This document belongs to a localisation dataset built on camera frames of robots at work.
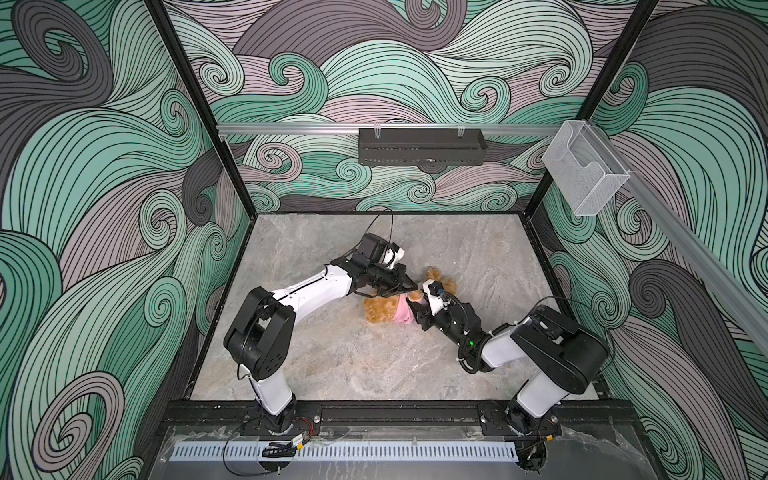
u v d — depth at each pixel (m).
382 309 0.81
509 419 0.64
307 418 0.73
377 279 0.73
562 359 0.45
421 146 0.96
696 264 0.58
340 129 0.95
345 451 0.70
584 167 0.79
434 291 0.73
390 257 0.74
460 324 0.65
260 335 0.46
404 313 0.83
